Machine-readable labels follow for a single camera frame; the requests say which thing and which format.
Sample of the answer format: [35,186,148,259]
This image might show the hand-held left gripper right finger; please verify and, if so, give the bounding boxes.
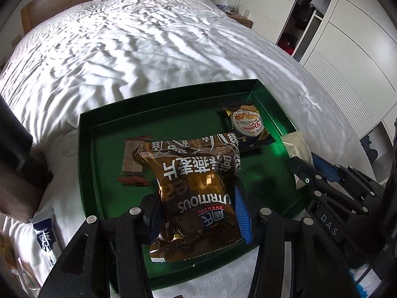
[233,184,354,298]

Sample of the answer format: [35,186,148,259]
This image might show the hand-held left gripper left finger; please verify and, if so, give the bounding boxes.
[37,192,165,298]

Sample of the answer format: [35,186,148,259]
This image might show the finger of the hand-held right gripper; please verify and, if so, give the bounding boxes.
[289,156,334,207]
[311,153,385,199]

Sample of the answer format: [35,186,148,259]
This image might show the beige snack packet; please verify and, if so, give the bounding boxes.
[281,131,312,190]

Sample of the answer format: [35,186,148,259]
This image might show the brown oatmeal packet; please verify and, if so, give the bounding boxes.
[132,132,244,263]

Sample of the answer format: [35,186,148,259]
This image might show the brown wafer packet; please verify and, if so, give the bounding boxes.
[117,135,152,188]

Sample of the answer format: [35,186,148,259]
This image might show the dark blue cookie packet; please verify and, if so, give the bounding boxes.
[222,104,276,152]

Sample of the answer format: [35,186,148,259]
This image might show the green tray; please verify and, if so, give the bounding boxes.
[78,79,311,297]

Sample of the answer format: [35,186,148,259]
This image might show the pile of blue clothes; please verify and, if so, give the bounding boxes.
[361,130,388,174]

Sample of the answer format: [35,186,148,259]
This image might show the white and blue snack packet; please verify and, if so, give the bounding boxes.
[29,208,63,274]

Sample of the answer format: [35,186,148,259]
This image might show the white wardrobe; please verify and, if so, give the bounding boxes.
[236,0,397,149]

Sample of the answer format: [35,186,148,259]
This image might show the red cloth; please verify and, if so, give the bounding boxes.
[277,34,298,56]

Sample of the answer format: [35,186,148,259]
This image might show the small clear candy packet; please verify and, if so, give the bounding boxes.
[17,261,42,291]

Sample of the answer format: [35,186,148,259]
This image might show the brown and black electric kettle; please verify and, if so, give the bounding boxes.
[0,95,53,224]

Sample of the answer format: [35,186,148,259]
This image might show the green and yellow snack packet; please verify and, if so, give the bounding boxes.
[0,233,17,270]

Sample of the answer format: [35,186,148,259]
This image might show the wooden nightstand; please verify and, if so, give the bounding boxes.
[228,12,253,30]

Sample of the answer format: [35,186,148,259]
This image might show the hanging dark clothes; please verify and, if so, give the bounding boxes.
[293,0,338,32]

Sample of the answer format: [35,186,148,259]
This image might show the white bed duvet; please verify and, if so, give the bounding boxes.
[0,0,383,298]

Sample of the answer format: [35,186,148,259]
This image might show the black cable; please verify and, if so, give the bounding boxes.
[354,262,377,298]

